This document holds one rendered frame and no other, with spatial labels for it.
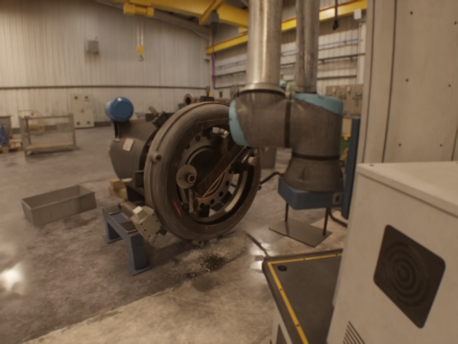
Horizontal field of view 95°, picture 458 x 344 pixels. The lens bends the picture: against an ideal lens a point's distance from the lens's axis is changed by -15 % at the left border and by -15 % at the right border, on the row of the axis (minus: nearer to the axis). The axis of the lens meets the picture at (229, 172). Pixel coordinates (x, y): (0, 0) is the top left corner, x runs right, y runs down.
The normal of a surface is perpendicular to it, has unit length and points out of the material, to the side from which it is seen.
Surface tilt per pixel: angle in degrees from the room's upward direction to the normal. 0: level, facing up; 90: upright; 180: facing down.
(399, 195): 90
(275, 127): 95
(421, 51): 90
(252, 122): 85
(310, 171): 70
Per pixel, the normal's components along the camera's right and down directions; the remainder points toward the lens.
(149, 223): 0.69, 0.18
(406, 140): 0.12, 0.25
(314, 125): -0.30, 0.23
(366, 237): -0.99, 0.03
